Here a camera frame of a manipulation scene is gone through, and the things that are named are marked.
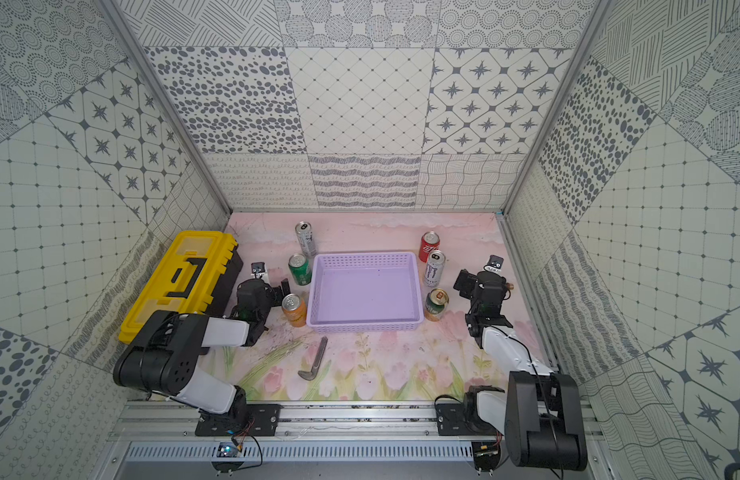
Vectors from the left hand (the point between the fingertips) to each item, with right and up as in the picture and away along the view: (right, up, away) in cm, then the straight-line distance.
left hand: (270, 278), depth 94 cm
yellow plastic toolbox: (-15, +3, -13) cm, 20 cm away
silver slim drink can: (+11, +13, +3) cm, 18 cm away
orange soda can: (+11, -7, -11) cm, 17 cm away
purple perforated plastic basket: (+31, -5, +4) cm, 31 cm away
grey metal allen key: (+16, -25, -14) cm, 32 cm away
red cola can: (+53, +12, +5) cm, 54 cm away
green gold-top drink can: (+52, -5, -10) cm, 53 cm away
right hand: (+66, +1, -6) cm, 66 cm away
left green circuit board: (-2, -39, -23) cm, 45 cm away
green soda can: (+10, +3, -2) cm, 11 cm away
